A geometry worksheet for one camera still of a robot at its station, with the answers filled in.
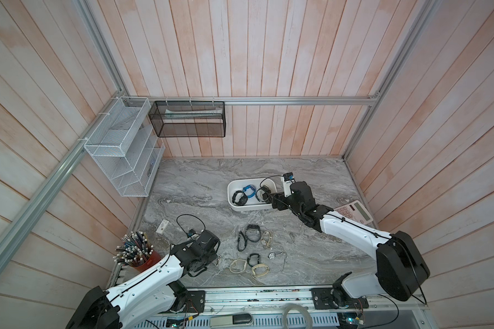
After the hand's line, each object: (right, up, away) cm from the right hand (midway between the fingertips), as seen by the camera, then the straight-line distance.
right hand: (276, 192), depth 88 cm
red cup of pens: (-51, -19, -20) cm, 58 cm away
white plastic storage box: (-10, -7, +11) cm, 16 cm away
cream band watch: (-17, -30, -6) cm, 35 cm away
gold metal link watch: (-5, -22, -2) cm, 22 cm away
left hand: (-28, -27, -5) cm, 39 cm away
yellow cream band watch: (-8, -31, -8) cm, 33 cm away
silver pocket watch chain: (-3, -26, -4) cm, 27 cm away
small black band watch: (-11, -26, -4) cm, 28 cm away
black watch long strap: (-10, -19, +2) cm, 21 cm away
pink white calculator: (+39, -10, +7) cm, 41 cm away
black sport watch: (-17, -4, +11) cm, 20 cm away
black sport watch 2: (-3, -3, +12) cm, 12 cm away
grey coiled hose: (+6, -40, -18) cm, 44 cm away
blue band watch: (-12, +1, +17) cm, 21 cm away
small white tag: (-52, -16, +4) cm, 55 cm away
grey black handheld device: (-16, -42, -20) cm, 49 cm away
